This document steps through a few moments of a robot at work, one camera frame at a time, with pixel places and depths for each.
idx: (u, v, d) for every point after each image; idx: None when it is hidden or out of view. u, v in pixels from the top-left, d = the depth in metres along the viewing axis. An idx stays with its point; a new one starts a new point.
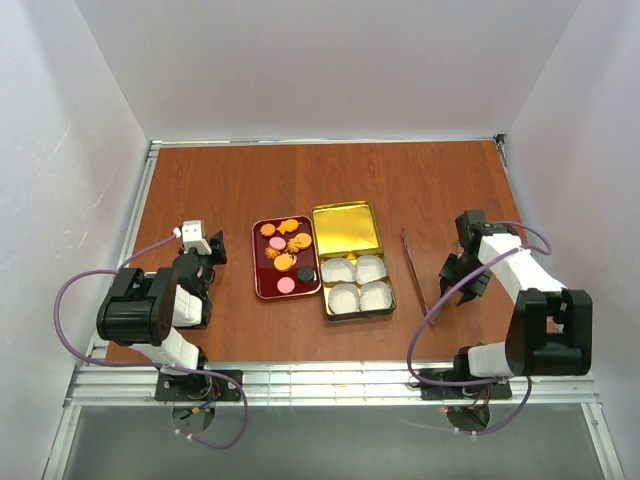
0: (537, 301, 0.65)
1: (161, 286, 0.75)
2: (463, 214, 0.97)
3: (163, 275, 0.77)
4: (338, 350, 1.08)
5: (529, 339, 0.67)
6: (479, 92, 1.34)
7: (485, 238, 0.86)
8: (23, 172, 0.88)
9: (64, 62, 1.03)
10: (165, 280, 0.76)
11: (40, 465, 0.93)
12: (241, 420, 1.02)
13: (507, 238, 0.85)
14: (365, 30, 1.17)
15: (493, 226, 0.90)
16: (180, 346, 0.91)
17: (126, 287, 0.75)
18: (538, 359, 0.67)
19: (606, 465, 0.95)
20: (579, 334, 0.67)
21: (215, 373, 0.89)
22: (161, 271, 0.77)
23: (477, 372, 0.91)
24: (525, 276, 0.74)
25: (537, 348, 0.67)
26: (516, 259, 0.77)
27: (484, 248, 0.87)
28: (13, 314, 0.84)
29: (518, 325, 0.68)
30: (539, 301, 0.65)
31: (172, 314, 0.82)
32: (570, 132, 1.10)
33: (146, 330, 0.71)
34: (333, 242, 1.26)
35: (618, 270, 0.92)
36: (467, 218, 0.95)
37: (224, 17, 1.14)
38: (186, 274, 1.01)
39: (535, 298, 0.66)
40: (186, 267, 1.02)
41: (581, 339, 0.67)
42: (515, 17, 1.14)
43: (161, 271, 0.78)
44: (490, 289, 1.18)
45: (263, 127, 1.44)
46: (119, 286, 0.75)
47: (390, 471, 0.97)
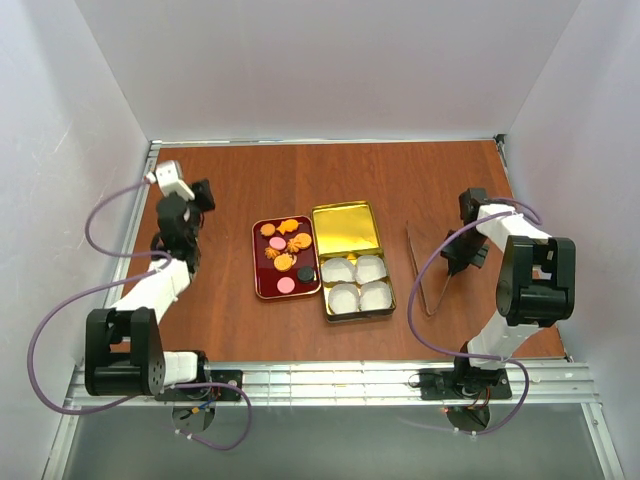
0: (523, 247, 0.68)
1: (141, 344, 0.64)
2: (465, 192, 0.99)
3: (138, 330, 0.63)
4: (338, 350, 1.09)
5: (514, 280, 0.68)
6: (480, 91, 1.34)
7: (484, 207, 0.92)
8: (24, 172, 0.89)
9: (64, 61, 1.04)
10: (144, 333, 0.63)
11: (40, 465, 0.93)
12: (243, 424, 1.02)
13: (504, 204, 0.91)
14: (365, 29, 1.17)
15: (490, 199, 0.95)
16: (176, 359, 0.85)
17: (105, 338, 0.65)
18: (524, 301, 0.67)
19: (606, 465, 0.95)
20: (564, 276, 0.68)
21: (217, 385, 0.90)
22: (134, 320, 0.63)
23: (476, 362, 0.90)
24: (513, 226, 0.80)
25: (522, 288, 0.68)
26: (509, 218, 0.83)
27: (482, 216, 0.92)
28: (13, 314, 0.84)
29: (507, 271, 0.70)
30: (525, 243, 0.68)
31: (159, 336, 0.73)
32: (570, 131, 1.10)
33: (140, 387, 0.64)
34: (333, 243, 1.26)
35: (619, 269, 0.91)
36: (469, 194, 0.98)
37: (223, 17, 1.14)
38: (170, 215, 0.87)
39: (522, 242, 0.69)
40: (171, 208, 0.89)
41: (565, 280, 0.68)
42: (514, 17, 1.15)
43: (135, 317, 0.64)
44: (489, 286, 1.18)
45: (263, 126, 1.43)
46: (94, 334, 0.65)
47: (390, 471, 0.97)
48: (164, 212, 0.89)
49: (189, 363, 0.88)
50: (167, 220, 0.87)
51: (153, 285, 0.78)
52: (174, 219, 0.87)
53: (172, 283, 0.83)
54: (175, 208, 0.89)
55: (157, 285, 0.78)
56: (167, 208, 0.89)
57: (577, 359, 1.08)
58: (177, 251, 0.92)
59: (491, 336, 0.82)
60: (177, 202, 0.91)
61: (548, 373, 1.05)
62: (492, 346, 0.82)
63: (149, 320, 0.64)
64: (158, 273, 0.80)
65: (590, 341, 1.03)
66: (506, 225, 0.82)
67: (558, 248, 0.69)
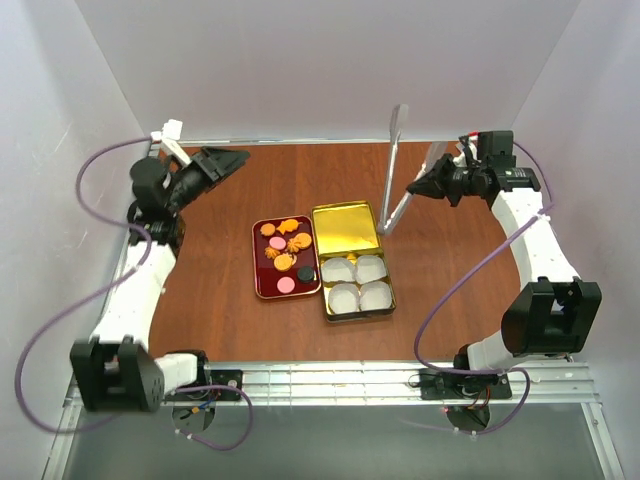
0: (543, 289, 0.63)
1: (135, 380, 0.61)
2: (489, 134, 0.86)
3: (130, 366, 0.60)
4: (338, 350, 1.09)
5: (529, 327, 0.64)
6: (480, 91, 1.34)
7: (503, 194, 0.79)
8: (24, 172, 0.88)
9: (64, 61, 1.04)
10: (135, 367, 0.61)
11: (40, 465, 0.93)
12: (244, 424, 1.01)
13: (526, 193, 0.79)
14: (365, 29, 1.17)
15: (513, 176, 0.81)
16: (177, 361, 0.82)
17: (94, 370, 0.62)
18: (536, 339, 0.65)
19: (606, 465, 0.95)
20: (580, 322, 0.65)
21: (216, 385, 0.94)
22: (122, 354, 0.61)
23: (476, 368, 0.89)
24: (538, 254, 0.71)
25: (535, 335, 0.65)
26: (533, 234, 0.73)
27: (498, 202, 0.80)
28: (12, 314, 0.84)
29: (519, 307, 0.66)
30: (546, 293, 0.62)
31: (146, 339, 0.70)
32: (571, 131, 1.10)
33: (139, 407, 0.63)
34: (333, 242, 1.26)
35: (620, 269, 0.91)
36: (494, 139, 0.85)
37: (223, 16, 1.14)
38: (147, 183, 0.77)
39: (542, 291, 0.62)
40: (150, 172, 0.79)
41: (579, 326, 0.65)
42: (514, 16, 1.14)
43: (123, 351, 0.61)
44: (489, 286, 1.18)
45: (263, 126, 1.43)
46: (81, 368, 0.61)
47: (390, 471, 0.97)
48: (139, 178, 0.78)
49: (189, 364, 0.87)
50: (143, 189, 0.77)
51: (135, 290, 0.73)
52: (151, 188, 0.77)
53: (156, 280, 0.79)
54: (150, 175, 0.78)
55: (140, 289, 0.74)
56: (141, 173, 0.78)
57: (577, 359, 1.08)
58: (158, 222, 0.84)
59: (492, 351, 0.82)
60: (152, 166, 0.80)
61: (548, 373, 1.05)
62: (492, 361, 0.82)
63: (139, 351, 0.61)
64: (137, 271, 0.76)
65: (590, 340, 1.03)
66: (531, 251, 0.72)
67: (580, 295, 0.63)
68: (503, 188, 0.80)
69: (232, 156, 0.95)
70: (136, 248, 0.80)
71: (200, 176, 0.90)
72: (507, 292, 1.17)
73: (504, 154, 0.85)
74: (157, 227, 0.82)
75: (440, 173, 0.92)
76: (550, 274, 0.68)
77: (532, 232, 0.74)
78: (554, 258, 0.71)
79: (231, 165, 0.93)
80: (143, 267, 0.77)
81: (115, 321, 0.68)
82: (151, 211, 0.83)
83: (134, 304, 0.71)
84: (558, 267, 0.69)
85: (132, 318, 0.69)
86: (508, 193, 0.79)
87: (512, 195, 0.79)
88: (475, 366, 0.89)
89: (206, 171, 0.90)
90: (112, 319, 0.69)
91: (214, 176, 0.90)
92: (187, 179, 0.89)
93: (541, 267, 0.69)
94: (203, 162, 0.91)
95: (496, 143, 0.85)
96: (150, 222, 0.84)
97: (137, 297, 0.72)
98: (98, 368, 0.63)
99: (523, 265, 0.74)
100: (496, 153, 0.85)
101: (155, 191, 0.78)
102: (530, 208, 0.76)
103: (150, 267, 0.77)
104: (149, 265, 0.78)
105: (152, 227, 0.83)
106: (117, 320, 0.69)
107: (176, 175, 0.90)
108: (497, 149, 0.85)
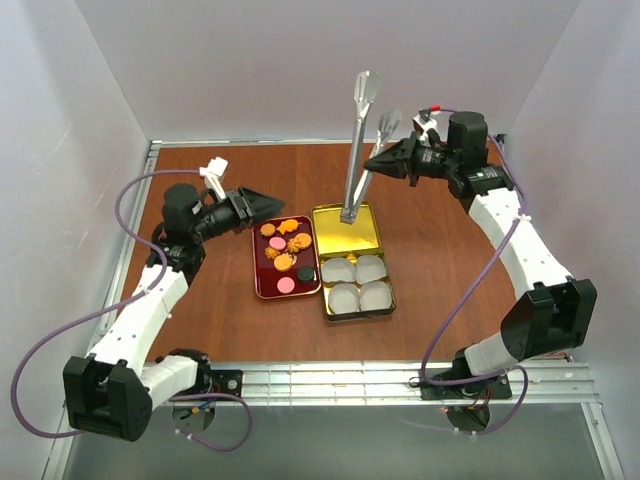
0: (545, 300, 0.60)
1: (120, 407, 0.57)
2: (463, 126, 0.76)
3: (115, 392, 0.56)
4: (338, 350, 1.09)
5: (531, 335, 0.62)
6: (479, 91, 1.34)
7: (481, 199, 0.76)
8: (24, 172, 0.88)
9: (65, 61, 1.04)
10: (120, 396, 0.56)
11: (40, 465, 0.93)
12: (239, 434, 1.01)
13: (503, 195, 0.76)
14: (364, 29, 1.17)
15: (486, 179, 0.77)
16: (172, 378, 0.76)
17: (85, 385, 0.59)
18: (540, 345, 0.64)
19: (606, 466, 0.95)
20: (578, 322, 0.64)
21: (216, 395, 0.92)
22: (111, 380, 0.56)
23: (477, 371, 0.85)
24: (528, 256, 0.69)
25: (537, 342, 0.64)
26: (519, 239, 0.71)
27: (476, 206, 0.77)
28: (13, 314, 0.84)
29: (520, 315, 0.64)
30: (547, 301, 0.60)
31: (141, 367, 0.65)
32: (570, 131, 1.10)
33: (122, 434, 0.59)
34: (333, 243, 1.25)
35: (620, 269, 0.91)
36: (467, 136, 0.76)
37: (222, 16, 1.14)
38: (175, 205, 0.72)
39: (542, 299, 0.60)
40: (179, 196, 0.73)
41: (578, 324, 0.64)
42: (513, 17, 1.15)
43: (113, 376, 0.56)
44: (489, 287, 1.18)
45: (263, 126, 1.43)
46: (72, 387, 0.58)
47: (390, 471, 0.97)
48: (172, 199, 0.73)
49: (187, 374, 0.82)
50: (171, 211, 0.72)
51: (138, 315, 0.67)
52: (178, 213, 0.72)
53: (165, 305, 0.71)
54: (183, 199, 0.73)
55: (143, 314, 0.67)
56: (175, 196, 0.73)
57: (577, 359, 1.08)
58: (177, 247, 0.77)
59: (492, 353, 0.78)
60: (188, 191, 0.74)
61: (548, 373, 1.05)
62: (494, 363, 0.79)
63: (128, 381, 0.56)
64: (145, 295, 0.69)
65: (590, 341, 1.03)
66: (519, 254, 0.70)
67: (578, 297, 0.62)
68: (479, 194, 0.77)
69: (266, 202, 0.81)
70: (150, 269, 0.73)
71: (230, 212, 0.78)
72: (507, 293, 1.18)
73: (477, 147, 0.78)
74: (174, 254, 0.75)
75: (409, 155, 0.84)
76: (545, 278, 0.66)
77: (518, 237, 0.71)
78: (544, 259, 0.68)
79: (265, 209, 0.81)
80: (153, 291, 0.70)
81: (113, 345, 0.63)
82: (175, 234, 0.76)
83: (133, 329, 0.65)
84: (551, 268, 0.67)
85: (129, 344, 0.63)
86: (485, 197, 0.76)
87: (491, 199, 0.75)
88: (476, 370, 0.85)
89: (236, 207, 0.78)
90: (110, 342, 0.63)
91: (242, 216, 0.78)
92: (217, 212, 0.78)
93: (534, 272, 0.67)
94: (236, 198, 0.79)
95: (469, 140, 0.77)
96: (170, 246, 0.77)
97: (138, 322, 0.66)
98: (90, 384, 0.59)
99: (514, 271, 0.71)
100: (469, 149, 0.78)
101: (182, 215, 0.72)
102: (509, 209, 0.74)
103: (160, 292, 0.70)
104: (160, 290, 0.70)
105: (170, 251, 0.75)
106: (115, 343, 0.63)
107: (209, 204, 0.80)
108: (470, 146, 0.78)
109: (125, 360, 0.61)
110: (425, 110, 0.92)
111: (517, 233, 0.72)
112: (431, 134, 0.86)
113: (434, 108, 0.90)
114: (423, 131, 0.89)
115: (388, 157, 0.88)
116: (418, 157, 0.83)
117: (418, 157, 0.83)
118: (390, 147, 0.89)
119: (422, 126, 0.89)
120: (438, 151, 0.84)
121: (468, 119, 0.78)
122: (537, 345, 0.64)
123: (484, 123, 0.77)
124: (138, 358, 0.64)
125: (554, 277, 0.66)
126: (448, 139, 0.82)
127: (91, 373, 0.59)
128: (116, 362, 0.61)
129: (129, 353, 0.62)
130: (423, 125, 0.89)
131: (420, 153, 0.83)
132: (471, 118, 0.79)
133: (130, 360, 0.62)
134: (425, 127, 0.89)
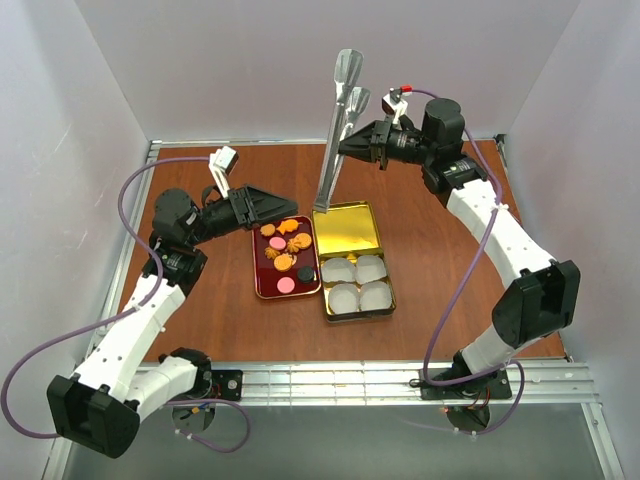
0: (532, 285, 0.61)
1: (102, 431, 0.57)
2: (440, 121, 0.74)
3: (97, 418, 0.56)
4: (338, 350, 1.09)
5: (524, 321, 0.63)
6: (479, 91, 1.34)
7: (458, 193, 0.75)
8: (24, 173, 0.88)
9: (65, 62, 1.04)
10: (102, 422, 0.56)
11: (40, 465, 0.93)
12: (235, 438, 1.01)
13: (479, 186, 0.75)
14: (364, 29, 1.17)
15: (461, 172, 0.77)
16: (168, 389, 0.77)
17: (69, 405, 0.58)
18: (533, 331, 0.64)
19: (606, 466, 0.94)
20: (567, 303, 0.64)
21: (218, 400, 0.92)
22: (92, 406, 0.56)
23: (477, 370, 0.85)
24: (511, 246, 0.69)
25: (531, 326, 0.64)
26: (501, 228, 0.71)
27: (453, 200, 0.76)
28: (12, 313, 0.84)
29: (509, 303, 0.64)
30: (534, 287, 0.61)
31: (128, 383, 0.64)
32: (570, 131, 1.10)
33: (105, 452, 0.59)
34: (333, 243, 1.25)
35: (620, 270, 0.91)
36: (444, 131, 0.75)
37: (222, 17, 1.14)
38: (167, 219, 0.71)
39: (530, 285, 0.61)
40: (170, 208, 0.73)
41: (567, 305, 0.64)
42: (513, 17, 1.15)
43: (94, 402, 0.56)
44: (489, 287, 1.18)
45: (263, 126, 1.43)
46: (55, 407, 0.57)
47: (390, 471, 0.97)
48: (163, 211, 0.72)
49: (185, 380, 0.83)
50: (162, 226, 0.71)
51: (126, 333, 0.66)
52: (170, 227, 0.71)
53: (157, 320, 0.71)
54: (175, 210, 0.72)
55: (132, 332, 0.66)
56: (166, 207, 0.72)
57: (577, 359, 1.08)
58: (176, 255, 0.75)
59: (489, 349, 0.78)
60: (180, 200, 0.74)
61: (548, 373, 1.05)
62: (492, 357, 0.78)
63: (109, 410, 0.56)
64: (136, 311, 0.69)
65: (590, 341, 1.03)
66: (503, 244, 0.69)
67: (564, 280, 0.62)
68: (454, 186, 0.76)
69: (273, 205, 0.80)
70: (145, 280, 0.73)
71: (230, 214, 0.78)
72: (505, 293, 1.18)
73: (455, 139, 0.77)
74: (172, 263, 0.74)
75: (384, 141, 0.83)
76: (530, 265, 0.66)
77: (499, 226, 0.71)
78: (526, 245, 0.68)
79: (270, 211, 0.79)
80: (145, 307, 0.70)
81: (98, 366, 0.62)
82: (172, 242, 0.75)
83: (120, 350, 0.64)
84: (535, 254, 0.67)
85: (114, 368, 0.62)
86: (461, 190, 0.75)
87: (467, 191, 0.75)
88: (475, 367, 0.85)
89: (236, 211, 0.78)
90: (96, 363, 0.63)
91: (242, 219, 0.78)
92: (218, 214, 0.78)
93: (519, 260, 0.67)
94: (236, 199, 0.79)
95: (447, 135, 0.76)
96: (167, 253, 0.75)
97: (126, 341, 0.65)
98: (73, 404, 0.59)
99: (499, 261, 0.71)
100: (446, 145, 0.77)
101: (174, 229, 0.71)
102: (486, 200, 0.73)
103: (152, 309, 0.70)
104: (151, 306, 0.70)
105: (167, 260, 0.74)
106: (101, 365, 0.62)
107: (209, 206, 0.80)
108: (446, 140, 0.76)
109: (107, 386, 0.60)
110: (397, 89, 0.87)
111: (498, 223, 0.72)
112: (404, 120, 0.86)
113: (404, 89, 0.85)
114: (395, 114, 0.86)
115: (359, 141, 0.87)
116: (393, 142, 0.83)
117: (393, 142, 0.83)
118: (361, 130, 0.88)
119: (393, 108, 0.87)
120: (412, 136, 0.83)
121: (446, 112, 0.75)
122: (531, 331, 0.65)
123: (461, 117, 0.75)
124: (123, 380, 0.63)
125: (539, 263, 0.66)
126: (424, 129, 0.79)
127: (73, 395, 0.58)
128: (98, 387, 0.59)
129: (112, 378, 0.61)
130: (394, 107, 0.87)
131: (395, 138, 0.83)
132: (449, 110, 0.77)
133: (113, 385, 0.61)
134: (397, 110, 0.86)
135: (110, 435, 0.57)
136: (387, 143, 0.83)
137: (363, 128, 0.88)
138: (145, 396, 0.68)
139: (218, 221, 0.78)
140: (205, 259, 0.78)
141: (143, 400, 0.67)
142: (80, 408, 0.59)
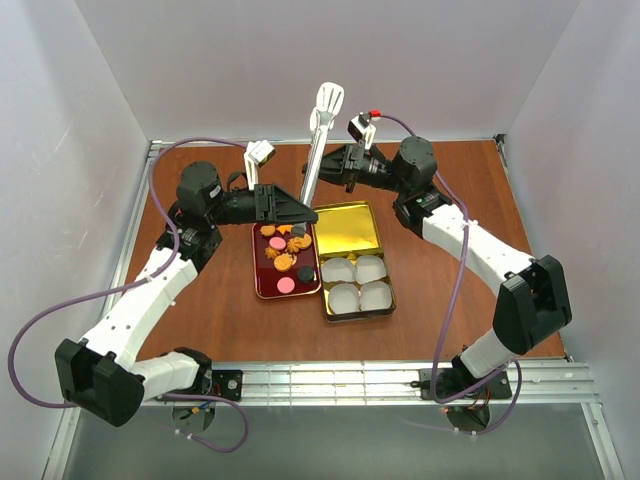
0: (520, 286, 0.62)
1: (104, 394, 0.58)
2: (412, 169, 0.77)
3: (102, 381, 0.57)
4: (338, 350, 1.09)
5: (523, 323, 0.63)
6: (478, 91, 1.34)
7: (427, 219, 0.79)
8: (23, 173, 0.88)
9: (64, 60, 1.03)
10: (106, 386, 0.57)
11: (40, 466, 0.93)
12: (236, 438, 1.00)
13: (448, 210, 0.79)
14: (364, 30, 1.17)
15: (427, 202, 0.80)
16: (171, 373, 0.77)
17: (75, 369, 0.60)
18: (534, 333, 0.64)
19: (606, 465, 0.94)
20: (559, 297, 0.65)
21: (220, 398, 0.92)
22: (96, 373, 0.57)
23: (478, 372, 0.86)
24: (491, 253, 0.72)
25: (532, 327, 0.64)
26: (477, 242, 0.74)
27: (427, 229, 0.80)
28: (14, 313, 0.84)
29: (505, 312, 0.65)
30: (521, 285, 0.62)
31: (133, 355, 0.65)
32: (570, 131, 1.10)
33: (107, 419, 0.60)
34: (333, 243, 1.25)
35: (619, 270, 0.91)
36: (418, 176, 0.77)
37: (222, 17, 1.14)
38: (193, 189, 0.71)
39: (517, 285, 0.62)
40: (197, 178, 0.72)
41: (560, 299, 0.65)
42: (512, 18, 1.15)
43: (99, 369, 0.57)
44: (479, 289, 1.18)
45: (264, 126, 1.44)
46: (62, 369, 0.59)
47: (390, 471, 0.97)
48: (189, 180, 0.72)
49: (189, 366, 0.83)
50: (186, 194, 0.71)
51: (136, 303, 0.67)
52: (193, 196, 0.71)
53: (166, 293, 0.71)
54: (200, 181, 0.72)
55: (143, 303, 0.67)
56: (192, 177, 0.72)
57: (577, 359, 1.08)
58: (191, 230, 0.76)
59: (487, 352, 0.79)
60: (207, 172, 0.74)
61: (548, 373, 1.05)
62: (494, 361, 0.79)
63: (113, 376, 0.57)
64: (148, 282, 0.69)
65: (590, 341, 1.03)
66: (482, 253, 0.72)
67: (550, 273, 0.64)
68: (425, 215, 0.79)
69: (297, 209, 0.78)
70: (158, 252, 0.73)
71: (251, 206, 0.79)
72: (490, 290, 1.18)
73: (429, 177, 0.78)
74: (187, 237, 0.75)
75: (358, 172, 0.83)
76: (513, 267, 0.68)
77: (475, 240, 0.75)
78: (504, 251, 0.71)
79: (289, 216, 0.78)
80: (156, 279, 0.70)
81: (107, 334, 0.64)
82: (190, 217, 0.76)
83: (129, 319, 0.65)
84: (514, 257, 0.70)
85: (122, 336, 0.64)
86: (431, 217, 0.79)
87: (437, 215, 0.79)
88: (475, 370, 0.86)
89: (257, 206, 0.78)
90: (104, 331, 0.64)
91: (260, 216, 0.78)
92: (240, 200, 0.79)
93: (501, 265, 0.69)
94: (261, 195, 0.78)
95: (421, 180, 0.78)
96: (183, 228, 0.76)
97: (135, 313, 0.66)
98: (80, 368, 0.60)
99: (482, 271, 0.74)
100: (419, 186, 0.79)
101: (197, 201, 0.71)
102: (456, 220, 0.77)
103: (164, 281, 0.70)
104: (163, 278, 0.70)
105: (182, 234, 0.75)
106: (109, 332, 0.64)
107: (233, 191, 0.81)
108: (420, 184, 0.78)
109: (113, 354, 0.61)
110: (365, 112, 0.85)
111: (471, 238, 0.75)
112: (373, 148, 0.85)
113: (373, 113, 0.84)
114: (363, 137, 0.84)
115: (331, 164, 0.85)
116: (365, 170, 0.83)
117: (365, 170, 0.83)
118: (330, 153, 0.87)
119: (361, 132, 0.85)
120: (382, 164, 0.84)
121: (419, 155, 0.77)
122: (533, 332, 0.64)
123: (434, 160, 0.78)
124: (129, 350, 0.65)
125: (520, 263, 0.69)
126: (395, 165, 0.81)
127: (80, 359, 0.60)
128: (105, 355, 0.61)
129: (119, 346, 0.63)
130: (362, 130, 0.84)
131: (367, 165, 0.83)
132: (421, 151, 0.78)
133: (119, 353, 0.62)
134: (365, 133, 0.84)
135: (114, 400, 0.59)
136: (358, 173, 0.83)
137: (333, 151, 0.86)
138: (150, 373, 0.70)
139: (236, 212, 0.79)
140: (219, 239, 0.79)
141: (147, 377, 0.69)
142: (87, 374, 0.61)
